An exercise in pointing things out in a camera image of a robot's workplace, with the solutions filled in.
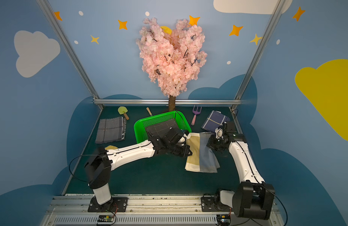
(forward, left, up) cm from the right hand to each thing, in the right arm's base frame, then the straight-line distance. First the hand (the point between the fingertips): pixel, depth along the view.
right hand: (209, 143), depth 83 cm
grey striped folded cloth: (+15, +72, -14) cm, 75 cm away
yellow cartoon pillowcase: (0, +66, -12) cm, 67 cm away
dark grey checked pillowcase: (+17, +34, -12) cm, 40 cm away
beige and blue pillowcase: (-9, +4, -2) cm, 10 cm away
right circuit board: (-36, -7, -16) cm, 40 cm away
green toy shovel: (+36, +69, -13) cm, 79 cm away
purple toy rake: (+39, +4, -14) cm, 41 cm away
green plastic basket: (+12, +47, -11) cm, 50 cm away
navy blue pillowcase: (+30, -10, -13) cm, 34 cm away
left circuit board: (-40, +54, -14) cm, 69 cm away
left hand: (-7, +10, +2) cm, 12 cm away
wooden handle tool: (+35, +45, -13) cm, 59 cm away
